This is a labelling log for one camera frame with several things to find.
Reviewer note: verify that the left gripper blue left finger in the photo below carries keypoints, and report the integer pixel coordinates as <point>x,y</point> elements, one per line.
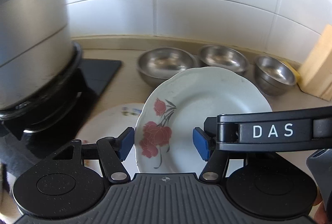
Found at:
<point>112,152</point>

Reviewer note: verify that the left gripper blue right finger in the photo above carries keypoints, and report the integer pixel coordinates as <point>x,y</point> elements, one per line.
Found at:
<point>216,160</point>

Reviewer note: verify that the medium white floral plate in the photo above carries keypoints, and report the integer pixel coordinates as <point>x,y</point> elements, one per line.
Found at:
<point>111,122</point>

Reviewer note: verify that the large white red-flower plate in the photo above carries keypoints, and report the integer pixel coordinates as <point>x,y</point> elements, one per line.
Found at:
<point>163,132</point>

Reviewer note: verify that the small steel bowl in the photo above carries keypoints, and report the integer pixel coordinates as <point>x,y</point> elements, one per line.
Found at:
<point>273,77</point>

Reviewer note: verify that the large steel bowl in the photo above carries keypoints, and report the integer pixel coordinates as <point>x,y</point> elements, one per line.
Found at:
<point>158,65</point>

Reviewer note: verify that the person's right hand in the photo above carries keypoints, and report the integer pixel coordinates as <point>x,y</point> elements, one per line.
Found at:
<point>320,216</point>

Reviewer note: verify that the wooden knife block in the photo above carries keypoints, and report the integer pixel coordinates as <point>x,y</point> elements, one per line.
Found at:
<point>315,72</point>

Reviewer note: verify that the black gas stove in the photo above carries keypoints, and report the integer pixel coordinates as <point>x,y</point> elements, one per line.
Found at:
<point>51,117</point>

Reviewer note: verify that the beige dish cloth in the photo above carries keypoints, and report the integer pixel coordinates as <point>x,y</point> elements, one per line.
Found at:
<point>5,187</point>

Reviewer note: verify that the large aluminium stock pot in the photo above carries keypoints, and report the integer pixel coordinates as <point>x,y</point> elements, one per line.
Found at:
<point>35,46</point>

